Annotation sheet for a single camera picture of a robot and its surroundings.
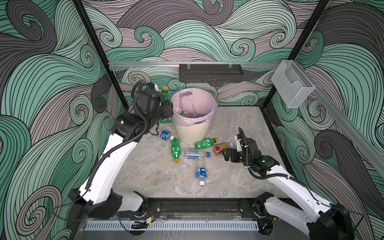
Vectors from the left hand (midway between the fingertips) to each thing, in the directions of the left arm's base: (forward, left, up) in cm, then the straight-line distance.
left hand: (169, 105), depth 64 cm
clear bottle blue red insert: (+18, -8, -26) cm, 33 cm away
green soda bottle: (-2, -1, -36) cm, 36 cm away
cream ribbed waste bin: (+4, -11, -27) cm, 30 cm away
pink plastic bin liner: (+26, -12, -26) cm, 39 cm away
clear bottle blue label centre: (-17, -16, -35) cm, 43 cm away
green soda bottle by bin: (+3, -20, -36) cm, 41 cm away
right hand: (-6, -32, -29) cm, 44 cm away
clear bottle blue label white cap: (+8, +7, -37) cm, 38 cm away
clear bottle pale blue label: (-5, -13, -36) cm, 38 cm away
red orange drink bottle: (-1, -27, -36) cm, 45 cm away
